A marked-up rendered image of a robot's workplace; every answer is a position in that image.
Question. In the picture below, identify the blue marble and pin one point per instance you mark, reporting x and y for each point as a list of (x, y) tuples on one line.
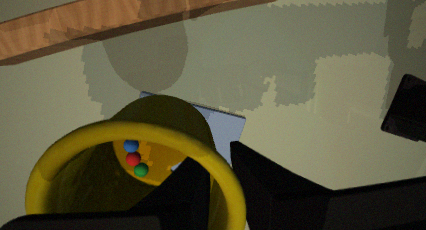
[(131, 145)]

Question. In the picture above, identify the red marble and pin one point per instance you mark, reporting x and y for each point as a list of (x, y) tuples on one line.
[(133, 158)]

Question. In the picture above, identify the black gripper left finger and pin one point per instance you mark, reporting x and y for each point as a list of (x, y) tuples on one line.
[(180, 202)]

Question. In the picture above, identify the brown wooden plank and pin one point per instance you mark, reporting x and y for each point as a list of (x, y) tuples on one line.
[(82, 22)]

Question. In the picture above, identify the green marble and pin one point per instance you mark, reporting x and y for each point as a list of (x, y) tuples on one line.
[(141, 169)]

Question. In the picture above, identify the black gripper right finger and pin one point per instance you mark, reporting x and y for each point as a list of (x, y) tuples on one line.
[(277, 199)]

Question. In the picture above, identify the yellow cup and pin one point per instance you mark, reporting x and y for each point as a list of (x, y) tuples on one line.
[(86, 170)]

